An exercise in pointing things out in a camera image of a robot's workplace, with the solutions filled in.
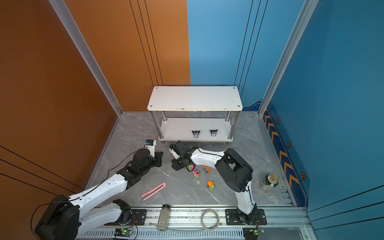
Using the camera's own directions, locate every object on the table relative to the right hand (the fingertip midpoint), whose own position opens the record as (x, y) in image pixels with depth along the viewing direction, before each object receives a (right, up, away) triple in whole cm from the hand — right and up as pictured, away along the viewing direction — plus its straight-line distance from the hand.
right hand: (173, 166), depth 89 cm
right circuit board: (+40, -26, -20) cm, 52 cm away
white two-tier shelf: (+13, +34, +31) cm, 48 cm away
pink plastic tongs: (-4, -9, -7) cm, 12 cm away
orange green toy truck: (+21, -8, -8) cm, 24 cm away
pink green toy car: (+14, -3, -3) cm, 14 cm away
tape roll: (+51, -4, -15) cm, 53 cm away
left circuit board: (-21, -27, -18) cm, 39 cm away
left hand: (-6, +9, -4) cm, 12 cm away
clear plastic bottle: (-2, -19, -20) cm, 28 cm away
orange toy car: (+20, -1, -2) cm, 20 cm away
